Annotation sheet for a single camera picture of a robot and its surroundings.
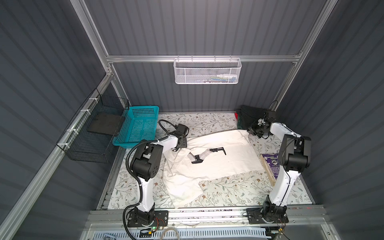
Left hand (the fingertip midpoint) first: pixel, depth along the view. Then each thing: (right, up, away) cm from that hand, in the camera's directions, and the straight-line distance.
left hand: (178, 143), depth 102 cm
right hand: (+49, +9, -1) cm, 50 cm away
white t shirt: (+19, -9, -6) cm, 22 cm away
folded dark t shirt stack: (+50, +19, +6) cm, 54 cm away
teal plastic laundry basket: (-34, +13, +12) cm, 38 cm away
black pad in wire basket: (-36, +13, -24) cm, 45 cm away
